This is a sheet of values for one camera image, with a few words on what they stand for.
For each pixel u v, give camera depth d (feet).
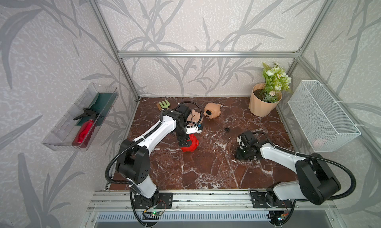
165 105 3.76
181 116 2.07
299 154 1.59
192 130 2.48
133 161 1.46
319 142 2.32
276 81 2.90
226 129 3.33
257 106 3.28
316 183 1.40
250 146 2.26
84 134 1.93
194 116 3.16
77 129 1.98
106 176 1.37
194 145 2.77
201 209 2.36
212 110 3.34
